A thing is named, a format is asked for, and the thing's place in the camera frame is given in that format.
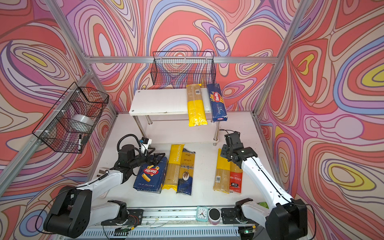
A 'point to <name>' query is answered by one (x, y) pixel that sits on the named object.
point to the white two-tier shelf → (162, 115)
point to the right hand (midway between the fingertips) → (228, 154)
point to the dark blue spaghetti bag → (185, 178)
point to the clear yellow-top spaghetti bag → (221, 180)
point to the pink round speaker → (214, 215)
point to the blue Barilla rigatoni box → (150, 177)
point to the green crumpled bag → (264, 204)
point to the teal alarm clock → (202, 214)
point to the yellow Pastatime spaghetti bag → (173, 166)
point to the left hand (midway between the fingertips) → (160, 151)
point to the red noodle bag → (236, 178)
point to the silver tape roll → (81, 123)
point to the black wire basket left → (53, 131)
